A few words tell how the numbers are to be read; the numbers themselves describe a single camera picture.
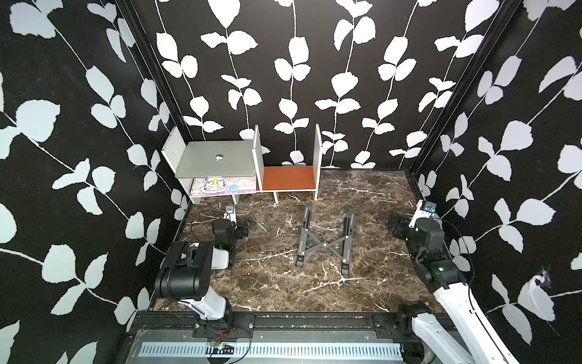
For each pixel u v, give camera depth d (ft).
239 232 2.82
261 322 2.51
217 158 2.89
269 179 3.52
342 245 2.97
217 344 2.30
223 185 3.21
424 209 2.06
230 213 2.66
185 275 1.53
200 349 2.30
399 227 2.21
